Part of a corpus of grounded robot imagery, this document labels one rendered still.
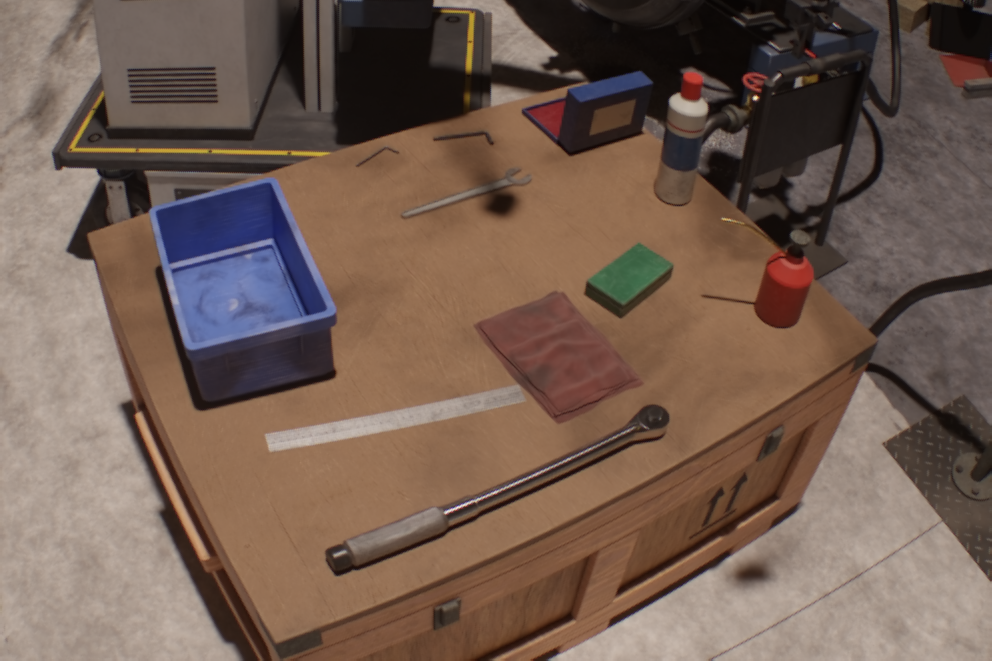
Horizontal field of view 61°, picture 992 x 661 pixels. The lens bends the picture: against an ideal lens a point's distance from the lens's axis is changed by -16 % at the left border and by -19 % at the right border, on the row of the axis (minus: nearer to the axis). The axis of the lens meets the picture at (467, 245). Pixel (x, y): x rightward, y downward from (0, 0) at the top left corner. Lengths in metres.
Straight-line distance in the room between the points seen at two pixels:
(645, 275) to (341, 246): 0.44
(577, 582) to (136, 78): 1.28
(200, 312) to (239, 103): 0.66
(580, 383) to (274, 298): 0.44
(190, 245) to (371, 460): 0.45
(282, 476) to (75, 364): 0.94
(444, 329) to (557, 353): 0.16
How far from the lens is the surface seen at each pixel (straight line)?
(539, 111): 1.81
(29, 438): 1.97
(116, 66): 2.01
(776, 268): 1.42
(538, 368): 1.31
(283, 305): 1.41
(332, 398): 1.29
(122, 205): 2.21
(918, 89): 3.42
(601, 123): 1.71
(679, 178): 1.61
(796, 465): 1.64
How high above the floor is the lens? 1.44
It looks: 40 degrees down
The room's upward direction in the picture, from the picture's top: 3 degrees clockwise
